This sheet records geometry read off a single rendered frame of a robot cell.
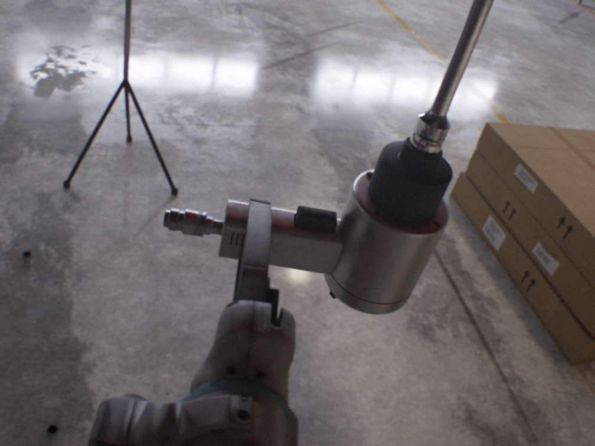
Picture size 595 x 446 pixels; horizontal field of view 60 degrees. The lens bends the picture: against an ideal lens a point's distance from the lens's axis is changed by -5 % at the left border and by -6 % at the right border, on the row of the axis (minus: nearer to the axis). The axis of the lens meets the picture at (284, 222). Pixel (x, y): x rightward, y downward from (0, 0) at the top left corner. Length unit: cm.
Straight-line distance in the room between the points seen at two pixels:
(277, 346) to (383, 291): 16
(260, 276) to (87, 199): 201
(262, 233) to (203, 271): 165
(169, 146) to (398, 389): 159
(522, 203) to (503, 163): 22
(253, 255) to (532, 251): 213
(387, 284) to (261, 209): 13
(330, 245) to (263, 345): 16
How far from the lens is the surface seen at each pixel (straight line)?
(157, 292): 201
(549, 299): 242
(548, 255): 243
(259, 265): 43
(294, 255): 52
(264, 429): 37
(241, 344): 38
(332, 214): 51
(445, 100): 45
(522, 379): 221
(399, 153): 48
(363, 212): 47
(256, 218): 47
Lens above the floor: 148
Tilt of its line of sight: 39 degrees down
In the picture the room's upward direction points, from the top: 14 degrees clockwise
